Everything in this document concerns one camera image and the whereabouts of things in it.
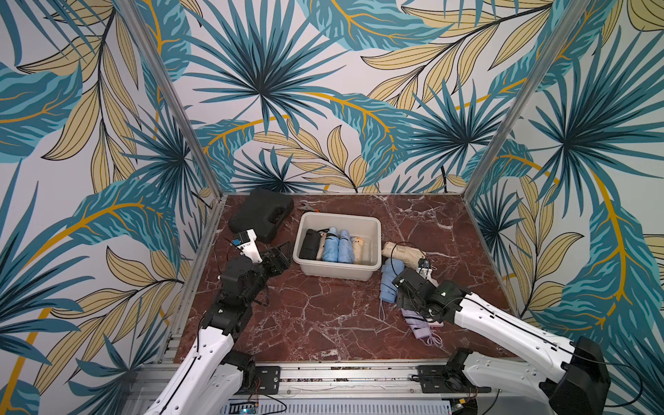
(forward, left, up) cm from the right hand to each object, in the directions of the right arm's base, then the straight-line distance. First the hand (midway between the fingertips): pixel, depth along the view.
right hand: (412, 296), depth 81 cm
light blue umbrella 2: (+15, +3, -9) cm, 17 cm away
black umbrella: (+19, +32, +1) cm, 37 cm away
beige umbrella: (+22, +15, -5) cm, 27 cm away
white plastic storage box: (+25, +11, +3) cm, 27 cm away
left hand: (+9, +39, +14) cm, 43 cm away
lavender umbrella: (-8, -3, -6) cm, 10 cm away
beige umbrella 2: (+21, -6, -11) cm, 25 cm away
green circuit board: (-26, +51, -11) cm, 58 cm away
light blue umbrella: (+17, +20, +1) cm, 26 cm away
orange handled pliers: (+45, +36, -7) cm, 58 cm away
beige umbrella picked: (+20, +29, -2) cm, 35 cm away
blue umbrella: (+20, +25, 0) cm, 32 cm away
